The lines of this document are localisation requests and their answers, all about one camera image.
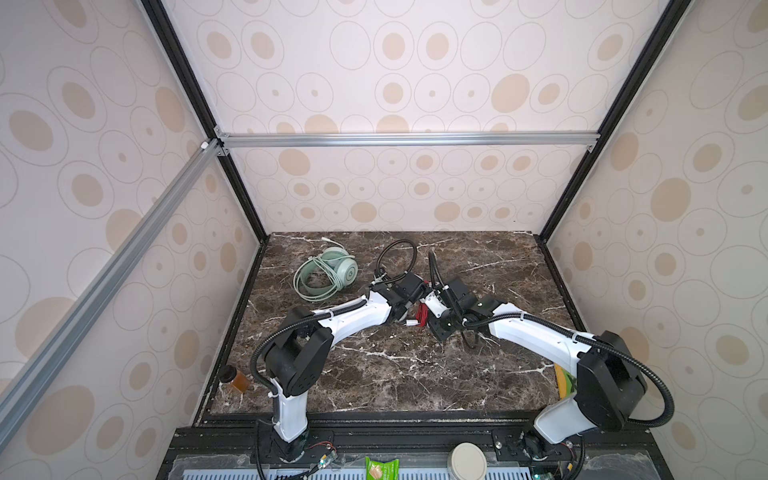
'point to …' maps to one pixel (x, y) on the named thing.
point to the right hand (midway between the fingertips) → (433, 321)
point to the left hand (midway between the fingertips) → (400, 301)
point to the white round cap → (467, 461)
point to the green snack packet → (376, 470)
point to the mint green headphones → (323, 275)
